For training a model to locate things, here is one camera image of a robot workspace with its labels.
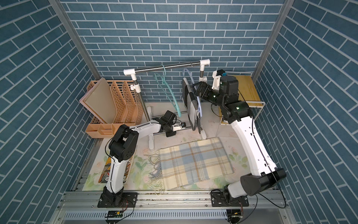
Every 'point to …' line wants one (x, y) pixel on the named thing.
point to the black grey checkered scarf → (190, 102)
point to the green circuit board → (114, 214)
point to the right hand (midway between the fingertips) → (199, 88)
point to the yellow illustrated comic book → (105, 176)
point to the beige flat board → (100, 99)
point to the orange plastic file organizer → (128, 104)
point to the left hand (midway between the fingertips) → (176, 129)
